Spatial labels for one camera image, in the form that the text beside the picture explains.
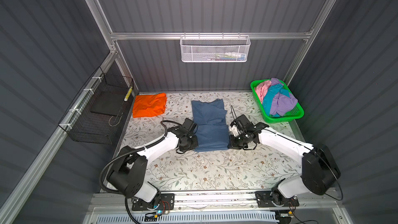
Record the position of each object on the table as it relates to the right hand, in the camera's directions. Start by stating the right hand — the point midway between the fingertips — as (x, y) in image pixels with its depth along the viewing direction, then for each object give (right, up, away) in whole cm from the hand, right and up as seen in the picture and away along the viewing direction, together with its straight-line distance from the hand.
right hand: (229, 147), depth 84 cm
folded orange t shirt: (-53, +24, +26) cm, 64 cm away
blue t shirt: (-8, +6, +12) cm, 16 cm away
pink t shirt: (+26, +34, +23) cm, 49 cm away
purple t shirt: (+40, +25, +21) cm, 51 cm away
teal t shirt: (+32, +28, +21) cm, 47 cm away
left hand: (-19, 0, +3) cm, 19 cm away
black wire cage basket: (-65, +19, -12) cm, 69 cm away
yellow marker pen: (-55, +29, -2) cm, 62 cm away
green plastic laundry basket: (+47, +19, +18) cm, 54 cm away
